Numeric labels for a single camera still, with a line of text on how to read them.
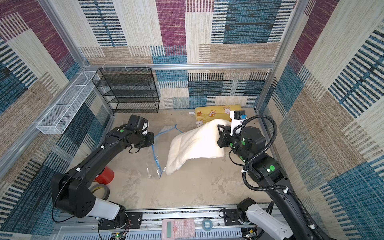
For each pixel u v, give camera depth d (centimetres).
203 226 72
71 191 41
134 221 73
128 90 109
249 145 44
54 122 70
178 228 70
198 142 61
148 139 74
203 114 115
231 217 73
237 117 51
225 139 54
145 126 71
